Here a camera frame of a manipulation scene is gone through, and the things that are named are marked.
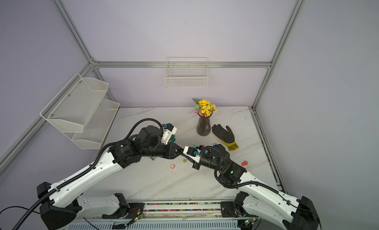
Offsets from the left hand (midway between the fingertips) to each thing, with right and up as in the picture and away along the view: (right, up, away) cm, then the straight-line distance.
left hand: (180, 153), depth 66 cm
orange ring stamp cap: (-7, -13, +22) cm, 27 cm away
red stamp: (+12, -1, +27) cm, 30 cm away
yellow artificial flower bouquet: (+12, +22, +19) cm, 31 cm away
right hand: (+2, 0, +4) cm, 4 cm away
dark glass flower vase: (+13, +10, +32) cm, 36 cm away
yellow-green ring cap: (0, -10, +25) cm, 27 cm away
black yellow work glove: (+29, +3, +35) cm, 46 cm away
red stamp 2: (+38, -11, +23) cm, 45 cm away
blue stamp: (+21, -1, +31) cm, 37 cm away
